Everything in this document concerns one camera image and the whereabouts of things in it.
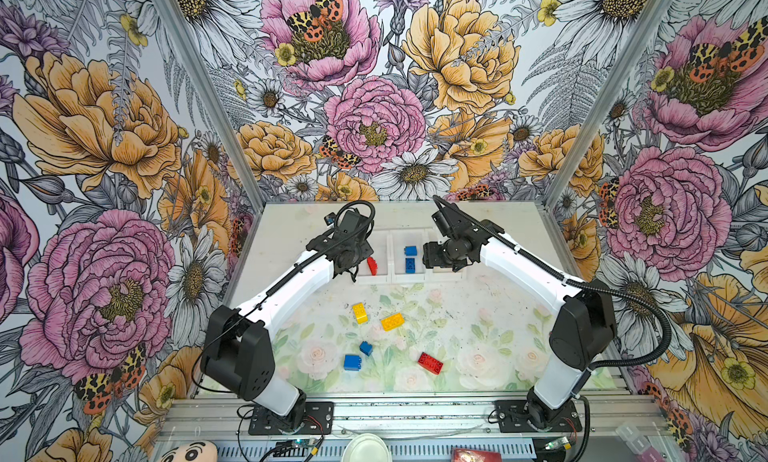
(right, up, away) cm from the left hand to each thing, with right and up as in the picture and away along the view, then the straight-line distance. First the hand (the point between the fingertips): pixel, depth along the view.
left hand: (359, 257), depth 86 cm
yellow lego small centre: (0, -17, +5) cm, 18 cm away
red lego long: (+20, -28, -4) cm, 35 cm away
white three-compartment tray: (+11, -2, +18) cm, 22 cm away
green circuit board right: (+48, -43, -15) cm, 66 cm away
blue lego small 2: (+2, -25, -2) cm, 25 cm away
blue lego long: (+15, -4, +16) cm, 23 cm away
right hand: (+22, -3, 0) cm, 22 cm away
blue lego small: (+16, +1, +22) cm, 27 cm away
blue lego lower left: (-1, -28, -3) cm, 29 cm away
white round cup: (+3, -45, -13) cm, 47 cm away
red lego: (+3, -4, +16) cm, 17 cm away
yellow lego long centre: (+10, -20, +5) cm, 23 cm away
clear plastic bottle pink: (+66, -41, -17) cm, 79 cm away
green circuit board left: (-13, -42, -15) cm, 47 cm away
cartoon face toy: (-32, -39, -22) cm, 55 cm away
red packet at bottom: (+27, -41, -20) cm, 53 cm away
